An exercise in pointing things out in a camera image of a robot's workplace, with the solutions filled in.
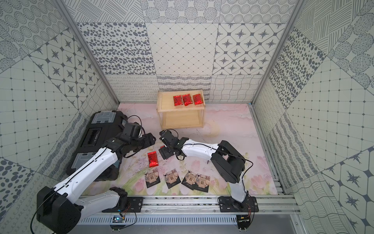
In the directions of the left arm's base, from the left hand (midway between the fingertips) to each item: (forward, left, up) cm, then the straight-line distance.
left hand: (150, 138), depth 81 cm
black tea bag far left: (-16, 0, -16) cm, 23 cm away
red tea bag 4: (+25, -20, +7) cm, 32 cm away
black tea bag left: (-17, -12, -16) cm, 26 cm away
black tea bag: (-17, -22, -17) cm, 33 cm away
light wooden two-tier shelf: (+19, -18, +4) cm, 27 cm away
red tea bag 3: (+24, -14, +7) cm, 28 cm away
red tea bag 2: (+3, -3, -16) cm, 17 cm away
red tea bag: (-6, +1, -15) cm, 16 cm away
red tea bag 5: (+25, -27, +7) cm, 37 cm away
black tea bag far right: (-18, -30, -18) cm, 39 cm away
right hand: (-1, -9, -12) cm, 15 cm away
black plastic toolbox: (+6, +30, +2) cm, 31 cm away
